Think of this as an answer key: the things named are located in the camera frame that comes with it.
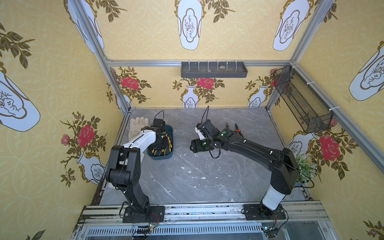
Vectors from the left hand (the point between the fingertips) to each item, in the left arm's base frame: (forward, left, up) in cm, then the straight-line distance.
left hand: (164, 145), depth 95 cm
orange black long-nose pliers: (+13, -50, -3) cm, 52 cm away
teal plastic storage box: (-4, +1, -3) cm, 5 cm away
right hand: (-9, -18, +10) cm, 23 cm away
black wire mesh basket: (+4, -84, +23) cm, 87 cm away
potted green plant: (-23, -74, +12) cm, 78 cm away
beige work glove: (+20, +23, -4) cm, 31 cm away
